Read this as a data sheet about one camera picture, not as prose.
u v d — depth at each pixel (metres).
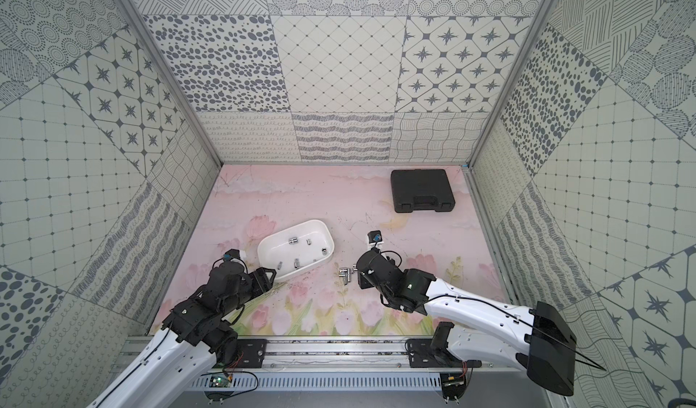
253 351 0.74
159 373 0.50
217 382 0.71
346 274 0.89
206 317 0.55
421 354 0.73
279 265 0.90
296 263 0.90
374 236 0.69
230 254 0.73
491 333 0.45
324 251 0.93
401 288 0.57
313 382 0.70
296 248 0.95
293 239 0.95
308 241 0.95
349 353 0.76
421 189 1.11
